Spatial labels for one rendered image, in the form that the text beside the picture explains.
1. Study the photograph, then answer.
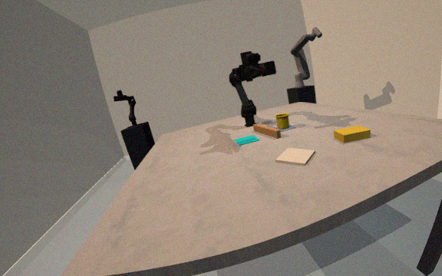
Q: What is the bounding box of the beige flat square pad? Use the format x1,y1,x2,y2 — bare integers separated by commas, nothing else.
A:
275,148,315,166

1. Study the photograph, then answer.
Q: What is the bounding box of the yellow rectangular block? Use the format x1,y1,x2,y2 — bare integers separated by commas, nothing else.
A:
334,126,371,143

